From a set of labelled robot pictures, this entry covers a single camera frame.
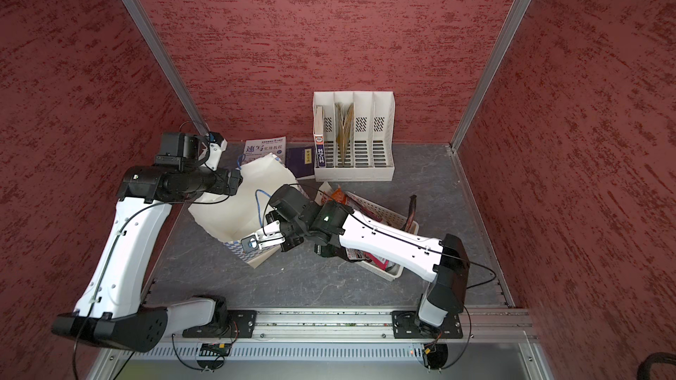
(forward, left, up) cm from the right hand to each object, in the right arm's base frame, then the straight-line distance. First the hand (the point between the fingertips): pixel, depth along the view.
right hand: (271, 228), depth 69 cm
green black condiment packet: (+4, -38, 0) cm, 39 cm away
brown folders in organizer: (+54, -20, -13) cm, 59 cm away
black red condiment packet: (-4, -16, -6) cm, 17 cm away
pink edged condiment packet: (-4, -30, -17) cm, 35 cm away
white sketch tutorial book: (+51, +19, -21) cm, 58 cm away
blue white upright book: (+41, -11, +1) cm, 42 cm away
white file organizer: (+46, -33, -24) cm, 62 cm away
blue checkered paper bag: (+12, +18, -15) cm, 27 cm away
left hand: (+11, +14, +7) cm, 19 cm away
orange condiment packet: (+15, -18, -9) cm, 25 cm away
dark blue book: (+43, 0, -22) cm, 49 cm away
